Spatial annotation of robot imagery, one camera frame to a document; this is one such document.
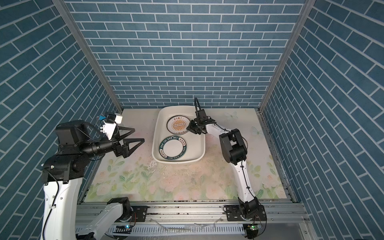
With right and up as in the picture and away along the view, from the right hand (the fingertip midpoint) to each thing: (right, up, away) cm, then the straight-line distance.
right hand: (186, 126), depth 104 cm
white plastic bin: (+7, -12, -5) cm, 14 cm away
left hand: (-15, -2, -46) cm, 49 cm away
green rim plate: (-9, -14, -7) cm, 18 cm away
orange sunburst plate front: (-7, +1, +5) cm, 8 cm away
